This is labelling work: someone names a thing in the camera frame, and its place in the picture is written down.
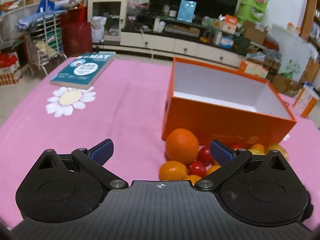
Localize blue white tissue box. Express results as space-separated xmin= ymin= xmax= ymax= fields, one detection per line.
xmin=220 ymin=36 xmax=235 ymax=48

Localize orange white carton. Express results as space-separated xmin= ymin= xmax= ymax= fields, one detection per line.
xmin=239 ymin=60 xmax=269 ymax=79

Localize wooden shelf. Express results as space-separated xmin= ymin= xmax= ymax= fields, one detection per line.
xmin=300 ymin=0 xmax=320 ymax=53

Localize white glass-door cabinet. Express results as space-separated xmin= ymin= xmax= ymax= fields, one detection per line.
xmin=87 ymin=0 xmax=128 ymax=43

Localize dark green gift bag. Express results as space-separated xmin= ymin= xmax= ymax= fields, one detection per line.
xmin=234 ymin=35 xmax=251 ymax=55

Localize white tv cabinet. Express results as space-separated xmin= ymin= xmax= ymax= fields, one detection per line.
xmin=92 ymin=17 xmax=253 ymax=68

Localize blue packet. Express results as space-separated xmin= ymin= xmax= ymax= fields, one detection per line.
xmin=177 ymin=0 xmax=197 ymax=23

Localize white plastic pouch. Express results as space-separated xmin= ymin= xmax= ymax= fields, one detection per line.
xmin=91 ymin=16 xmax=107 ymax=43

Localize orange white medicine box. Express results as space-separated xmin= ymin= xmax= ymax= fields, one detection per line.
xmin=223 ymin=14 xmax=238 ymax=34

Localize wire shopping cart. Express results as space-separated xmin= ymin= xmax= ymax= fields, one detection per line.
xmin=15 ymin=0 xmax=68 ymax=78

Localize red gift bag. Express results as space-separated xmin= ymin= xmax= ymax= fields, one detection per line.
xmin=61 ymin=21 xmax=93 ymax=58
xmin=61 ymin=6 xmax=88 ymax=24

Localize large orange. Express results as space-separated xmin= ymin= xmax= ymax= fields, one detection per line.
xmin=165 ymin=128 xmax=200 ymax=165

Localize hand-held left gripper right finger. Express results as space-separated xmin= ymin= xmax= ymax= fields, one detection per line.
xmin=195 ymin=139 xmax=288 ymax=192

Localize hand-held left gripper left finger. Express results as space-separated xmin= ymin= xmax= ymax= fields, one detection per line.
xmin=37 ymin=139 xmax=129 ymax=191

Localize pink flowered tablecloth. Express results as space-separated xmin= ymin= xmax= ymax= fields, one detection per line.
xmin=0 ymin=55 xmax=320 ymax=233

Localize blue shopping bag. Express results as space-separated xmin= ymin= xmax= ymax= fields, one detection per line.
xmin=37 ymin=0 xmax=54 ymax=13

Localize white refrigerator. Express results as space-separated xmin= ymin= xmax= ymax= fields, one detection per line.
xmin=271 ymin=24 xmax=319 ymax=83

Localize blue folded cloth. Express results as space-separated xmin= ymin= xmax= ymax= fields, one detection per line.
xmin=15 ymin=11 xmax=67 ymax=29

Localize white power cable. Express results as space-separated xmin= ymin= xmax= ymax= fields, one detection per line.
xmin=140 ymin=27 xmax=154 ymax=58

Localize green stacking bins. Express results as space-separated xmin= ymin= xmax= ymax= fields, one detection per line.
xmin=236 ymin=0 xmax=269 ymax=22

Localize teal book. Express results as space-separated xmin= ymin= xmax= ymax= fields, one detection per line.
xmin=49 ymin=52 xmax=117 ymax=90

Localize open brown cardboard box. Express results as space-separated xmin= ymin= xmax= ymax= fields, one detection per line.
xmin=271 ymin=75 xmax=303 ymax=97

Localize orange cardboard box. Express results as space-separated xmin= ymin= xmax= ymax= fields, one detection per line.
xmin=161 ymin=57 xmax=298 ymax=150

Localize red white carton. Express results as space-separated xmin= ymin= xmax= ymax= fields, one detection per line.
xmin=0 ymin=52 xmax=22 ymax=85

